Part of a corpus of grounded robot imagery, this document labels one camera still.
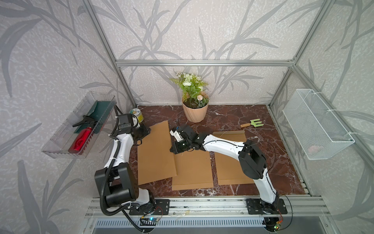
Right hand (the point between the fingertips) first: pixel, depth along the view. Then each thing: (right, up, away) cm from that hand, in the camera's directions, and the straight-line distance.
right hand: (169, 150), depth 83 cm
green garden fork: (+59, +15, +26) cm, 67 cm away
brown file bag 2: (+14, -13, +4) cm, 19 cm away
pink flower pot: (+15, +21, +16) cm, 30 cm away
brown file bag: (-10, -7, +8) cm, 15 cm away
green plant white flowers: (+13, +39, +10) cm, 43 cm away
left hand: (-13, +12, +4) cm, 18 cm away
